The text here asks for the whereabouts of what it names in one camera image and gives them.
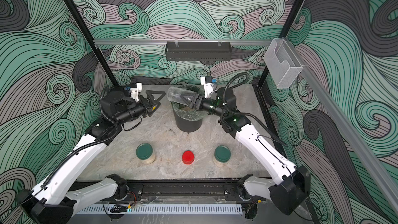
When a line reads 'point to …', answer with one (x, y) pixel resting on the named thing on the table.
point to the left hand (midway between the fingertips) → (162, 96)
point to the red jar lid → (188, 157)
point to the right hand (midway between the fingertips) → (182, 98)
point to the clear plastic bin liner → (185, 111)
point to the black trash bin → (185, 125)
